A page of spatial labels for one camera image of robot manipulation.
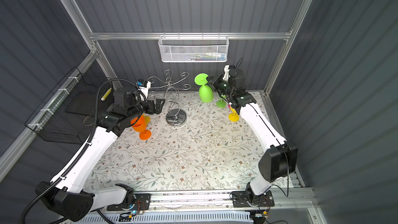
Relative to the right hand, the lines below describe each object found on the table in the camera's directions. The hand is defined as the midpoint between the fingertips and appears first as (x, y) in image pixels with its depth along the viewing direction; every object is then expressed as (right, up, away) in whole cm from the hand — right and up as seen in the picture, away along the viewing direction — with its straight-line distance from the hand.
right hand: (206, 78), depth 74 cm
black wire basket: (-65, -17, -2) cm, 67 cm away
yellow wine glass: (+20, -21, +31) cm, 42 cm away
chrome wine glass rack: (-20, -21, +30) cm, 42 cm away
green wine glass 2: (0, -6, +9) cm, 11 cm away
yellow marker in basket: (-54, -9, +6) cm, 55 cm away
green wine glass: (+12, -12, +38) cm, 42 cm away
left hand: (-25, -10, -1) cm, 26 cm away
